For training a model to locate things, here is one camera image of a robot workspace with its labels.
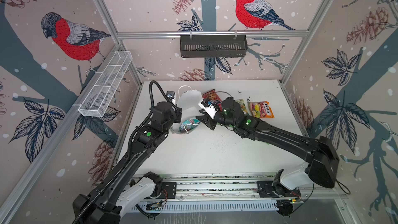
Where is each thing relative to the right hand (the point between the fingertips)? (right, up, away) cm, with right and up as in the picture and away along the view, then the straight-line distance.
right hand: (199, 111), depth 73 cm
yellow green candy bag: (+29, 0, +31) cm, 42 cm away
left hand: (-10, +4, +1) cm, 11 cm away
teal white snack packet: (-7, -9, +14) cm, 18 cm away
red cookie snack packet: (+8, +6, +31) cm, 33 cm away
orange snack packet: (+41, -2, +27) cm, 49 cm away
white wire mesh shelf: (-49, +4, -3) cm, 50 cm away
